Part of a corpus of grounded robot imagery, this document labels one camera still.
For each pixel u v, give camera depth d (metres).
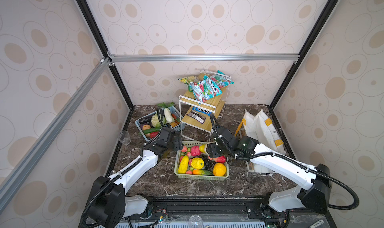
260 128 0.90
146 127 0.98
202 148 0.85
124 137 1.00
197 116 0.90
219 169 0.78
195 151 0.88
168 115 1.03
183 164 0.82
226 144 0.55
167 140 0.65
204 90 0.76
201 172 0.82
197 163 0.81
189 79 0.81
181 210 0.75
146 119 1.00
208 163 0.86
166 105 1.10
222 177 0.78
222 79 0.85
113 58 0.90
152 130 0.94
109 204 0.40
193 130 1.06
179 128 1.00
